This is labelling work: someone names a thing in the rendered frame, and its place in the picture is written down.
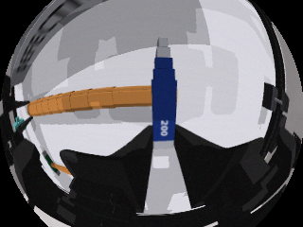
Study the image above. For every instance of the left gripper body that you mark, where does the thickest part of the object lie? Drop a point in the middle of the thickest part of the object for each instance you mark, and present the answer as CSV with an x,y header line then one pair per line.
x,y
5,127

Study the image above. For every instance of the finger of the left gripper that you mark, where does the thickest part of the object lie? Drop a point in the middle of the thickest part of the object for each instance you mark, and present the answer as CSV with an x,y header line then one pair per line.
x,y
10,106
19,131

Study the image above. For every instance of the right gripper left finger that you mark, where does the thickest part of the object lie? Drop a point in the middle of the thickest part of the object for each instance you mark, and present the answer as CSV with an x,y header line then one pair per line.
x,y
131,172

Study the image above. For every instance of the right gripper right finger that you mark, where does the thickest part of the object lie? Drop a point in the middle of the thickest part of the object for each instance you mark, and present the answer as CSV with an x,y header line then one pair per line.
x,y
204,164

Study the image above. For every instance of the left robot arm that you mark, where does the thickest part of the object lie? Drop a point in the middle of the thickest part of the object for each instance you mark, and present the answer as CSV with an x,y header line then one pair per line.
x,y
7,151

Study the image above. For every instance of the teal cube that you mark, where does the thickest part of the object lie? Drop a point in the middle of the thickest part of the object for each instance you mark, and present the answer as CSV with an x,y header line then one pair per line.
x,y
18,121

